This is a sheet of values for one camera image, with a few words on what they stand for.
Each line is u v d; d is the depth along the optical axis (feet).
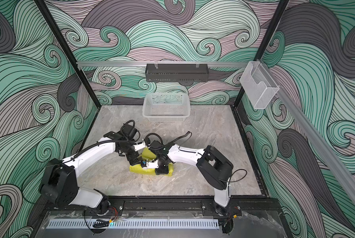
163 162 2.36
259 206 2.50
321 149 1.68
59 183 1.37
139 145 2.45
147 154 2.86
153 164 2.44
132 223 2.29
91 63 3.11
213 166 1.59
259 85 2.50
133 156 2.44
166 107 3.84
